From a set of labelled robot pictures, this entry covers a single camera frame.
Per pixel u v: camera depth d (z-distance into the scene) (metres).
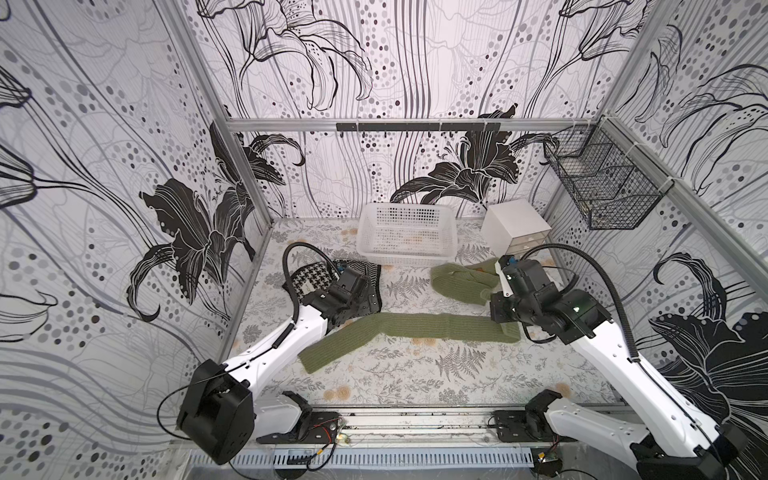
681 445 0.37
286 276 0.58
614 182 0.88
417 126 0.90
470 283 0.96
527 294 0.53
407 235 1.14
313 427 0.73
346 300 0.61
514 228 0.98
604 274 0.50
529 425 0.67
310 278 0.95
